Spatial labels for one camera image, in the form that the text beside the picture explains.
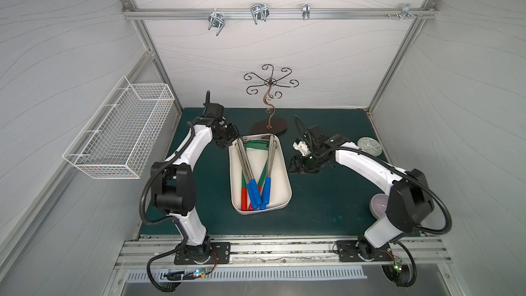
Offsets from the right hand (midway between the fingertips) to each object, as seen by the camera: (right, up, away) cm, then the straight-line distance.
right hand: (294, 170), depth 83 cm
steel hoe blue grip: (-19, -7, +2) cm, 20 cm away
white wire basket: (-62, +14, -14) cm, 65 cm away
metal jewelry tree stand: (-13, +18, +28) cm, 35 cm away
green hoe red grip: (-21, -15, +1) cm, 26 cm away
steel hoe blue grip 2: (-12, -14, -3) cm, 19 cm away
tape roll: (+41, +9, +19) cm, 46 cm away
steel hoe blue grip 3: (-17, -6, +3) cm, 18 cm away
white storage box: (-5, -9, +7) cm, 13 cm away
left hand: (-23, +13, +6) cm, 27 cm away
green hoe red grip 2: (-15, +9, +18) cm, 24 cm away
